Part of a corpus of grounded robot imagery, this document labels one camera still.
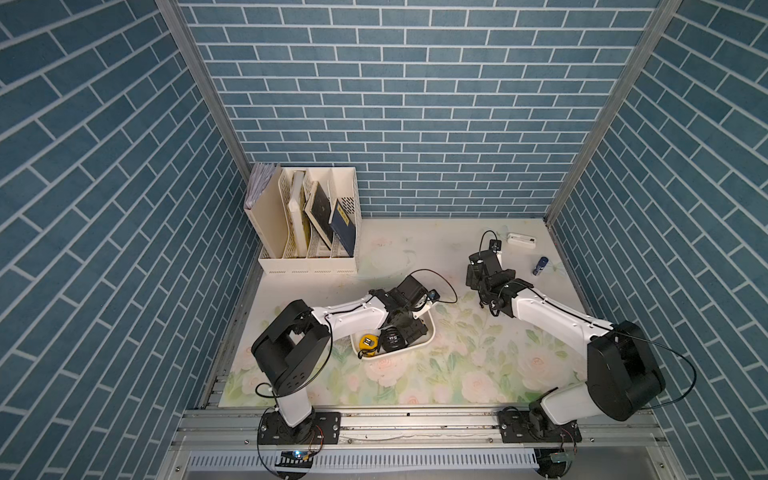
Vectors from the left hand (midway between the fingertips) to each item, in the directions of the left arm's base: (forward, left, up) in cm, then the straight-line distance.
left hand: (419, 323), depth 89 cm
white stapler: (+34, -39, 0) cm, 52 cm away
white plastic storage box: (-7, +1, +2) cm, 7 cm away
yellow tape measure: (-6, +15, -1) cm, 16 cm away
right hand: (+12, -21, +9) cm, 26 cm away
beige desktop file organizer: (+25, +47, +16) cm, 55 cm away
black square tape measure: (-6, +9, +1) cm, 10 cm away
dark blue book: (+35, +26, +5) cm, 44 cm away
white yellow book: (+30, +37, +22) cm, 52 cm away
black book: (+35, +34, +13) cm, 50 cm away
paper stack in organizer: (+34, +50, +26) cm, 66 cm away
